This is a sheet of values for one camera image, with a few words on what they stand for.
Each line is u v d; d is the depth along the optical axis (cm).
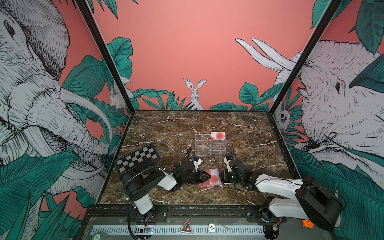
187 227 70
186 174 71
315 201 43
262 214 66
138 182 46
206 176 83
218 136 95
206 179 80
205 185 84
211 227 70
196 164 83
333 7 69
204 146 101
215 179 85
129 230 68
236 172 68
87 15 72
